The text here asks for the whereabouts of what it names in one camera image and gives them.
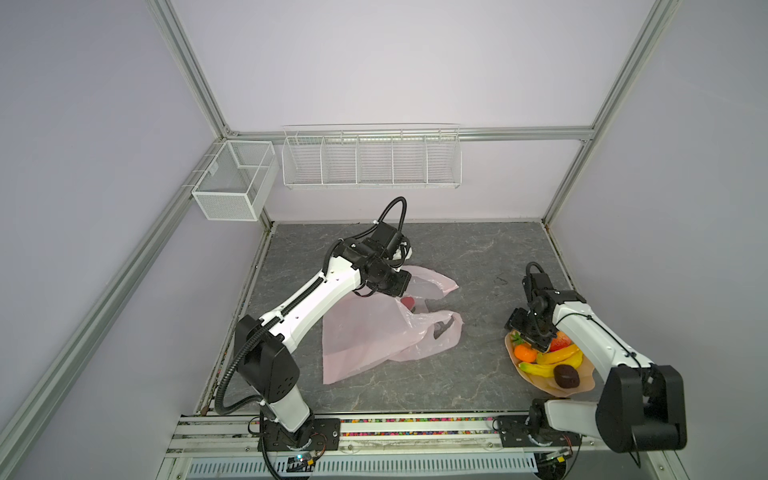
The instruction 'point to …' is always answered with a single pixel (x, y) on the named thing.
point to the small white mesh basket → (236, 184)
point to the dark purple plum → (566, 376)
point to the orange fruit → (525, 353)
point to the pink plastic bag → (364, 332)
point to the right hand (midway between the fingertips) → (522, 336)
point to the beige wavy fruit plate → (548, 385)
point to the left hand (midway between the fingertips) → (403, 293)
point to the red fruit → (408, 301)
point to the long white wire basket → (372, 156)
